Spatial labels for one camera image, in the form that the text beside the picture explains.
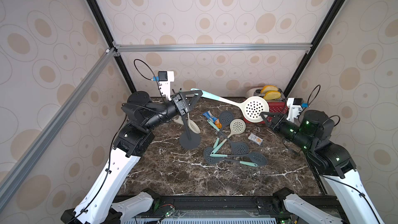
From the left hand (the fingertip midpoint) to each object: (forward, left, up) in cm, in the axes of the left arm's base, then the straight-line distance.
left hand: (204, 95), depth 48 cm
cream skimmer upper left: (+23, -23, -51) cm, 60 cm away
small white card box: (+14, -33, -51) cm, 63 cm away
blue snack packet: (+30, -4, -50) cm, 59 cm away
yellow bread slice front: (+34, -42, -32) cm, 63 cm away
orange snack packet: (+25, -10, -51) cm, 58 cm away
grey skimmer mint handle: (+1, -30, -51) cm, 60 cm away
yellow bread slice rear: (+39, -41, -31) cm, 64 cm away
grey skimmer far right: (+29, -15, -51) cm, 60 cm away
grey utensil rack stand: (+13, +8, -52) cm, 55 cm away
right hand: (+2, -21, -12) cm, 24 cm away
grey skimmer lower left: (-1, -5, -51) cm, 51 cm away
